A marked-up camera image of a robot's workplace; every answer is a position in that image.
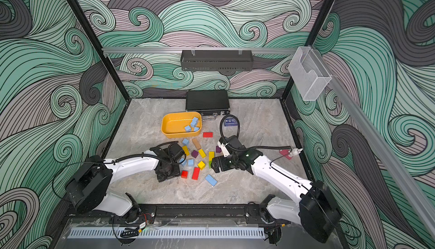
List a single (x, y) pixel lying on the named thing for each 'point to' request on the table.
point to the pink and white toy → (294, 152)
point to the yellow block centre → (202, 153)
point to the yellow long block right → (211, 155)
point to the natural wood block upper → (196, 143)
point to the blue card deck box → (230, 122)
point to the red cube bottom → (184, 174)
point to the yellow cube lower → (201, 165)
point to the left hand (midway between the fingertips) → (175, 174)
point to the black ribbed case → (208, 102)
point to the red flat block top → (208, 134)
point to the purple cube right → (218, 149)
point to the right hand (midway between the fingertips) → (218, 164)
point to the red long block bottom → (195, 173)
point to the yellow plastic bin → (173, 124)
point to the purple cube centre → (194, 154)
